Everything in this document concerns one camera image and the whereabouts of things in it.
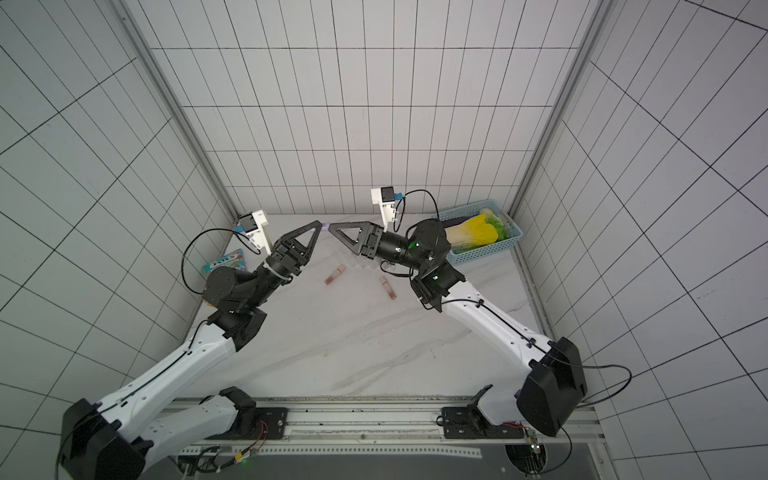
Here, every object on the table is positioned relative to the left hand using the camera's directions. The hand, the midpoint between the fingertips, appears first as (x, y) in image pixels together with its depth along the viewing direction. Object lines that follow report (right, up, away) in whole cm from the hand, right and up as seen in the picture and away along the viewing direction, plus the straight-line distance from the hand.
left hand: (322, 229), depth 60 cm
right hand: (0, -2, -4) cm, 4 cm away
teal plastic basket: (+48, +9, +55) cm, 73 cm away
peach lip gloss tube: (-4, -13, +42) cm, 44 cm away
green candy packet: (-42, -9, +44) cm, 61 cm away
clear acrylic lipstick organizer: (+6, -11, +47) cm, 48 cm away
